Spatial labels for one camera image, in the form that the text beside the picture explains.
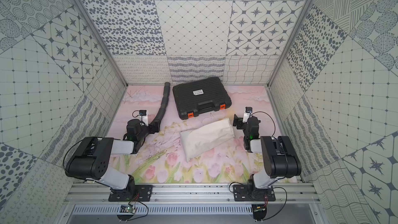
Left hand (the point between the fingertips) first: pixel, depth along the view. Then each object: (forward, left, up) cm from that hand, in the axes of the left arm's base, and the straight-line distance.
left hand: (151, 117), depth 94 cm
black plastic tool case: (+18, -30, 0) cm, 35 cm away
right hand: (+3, -57, 0) cm, 57 cm away
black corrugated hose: (+17, -5, -3) cm, 18 cm away
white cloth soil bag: (-13, -30, -2) cm, 33 cm away
